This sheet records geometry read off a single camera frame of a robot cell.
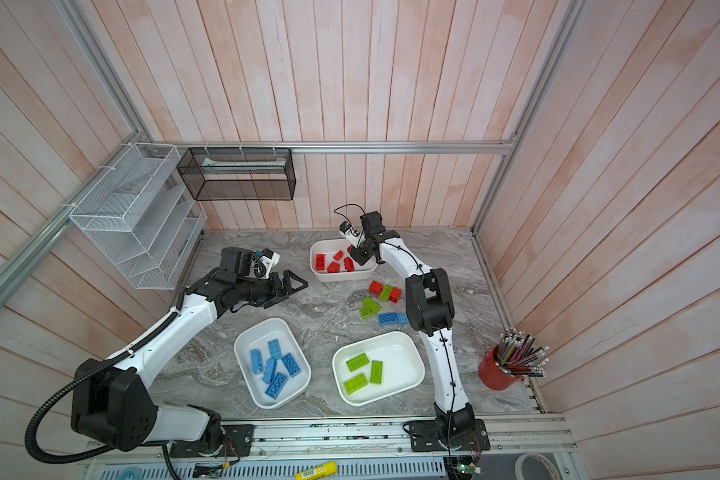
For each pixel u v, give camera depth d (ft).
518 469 2.26
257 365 2.74
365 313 3.13
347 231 3.07
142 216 2.40
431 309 2.07
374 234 2.72
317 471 2.22
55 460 1.29
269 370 2.71
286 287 2.34
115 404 1.33
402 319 3.04
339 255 3.61
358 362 2.82
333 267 3.51
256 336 2.90
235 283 2.09
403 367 2.82
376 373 2.75
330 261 3.57
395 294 3.26
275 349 2.88
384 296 3.31
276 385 2.63
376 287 3.32
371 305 3.22
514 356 2.49
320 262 3.52
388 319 3.04
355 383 2.67
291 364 2.76
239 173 3.43
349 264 3.52
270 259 2.52
